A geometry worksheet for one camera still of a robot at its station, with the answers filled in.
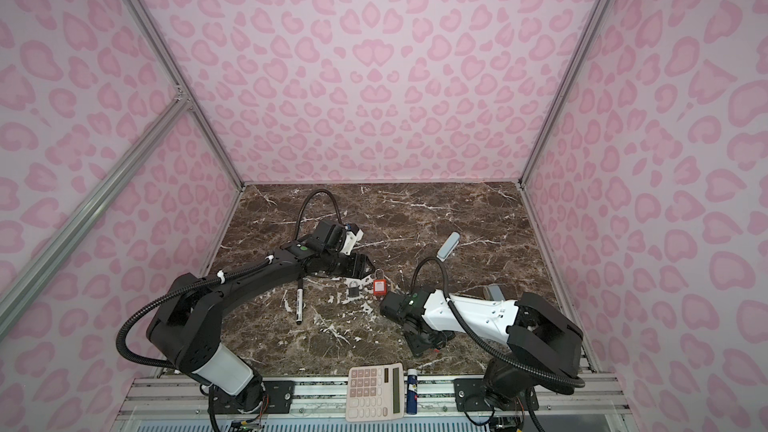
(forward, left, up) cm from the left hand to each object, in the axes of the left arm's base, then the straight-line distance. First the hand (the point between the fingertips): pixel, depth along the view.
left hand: (369, 264), depth 86 cm
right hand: (-20, -16, -7) cm, 27 cm away
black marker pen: (-7, +21, -9) cm, 24 cm away
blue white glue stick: (-31, -11, -8) cm, 33 cm away
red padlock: (-2, -2, -8) cm, 9 cm away
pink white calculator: (-31, -2, -7) cm, 32 cm away
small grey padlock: (-3, +6, -11) cm, 12 cm away
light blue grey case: (+10, -25, -7) cm, 28 cm away
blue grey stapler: (-7, -35, -6) cm, 36 cm away
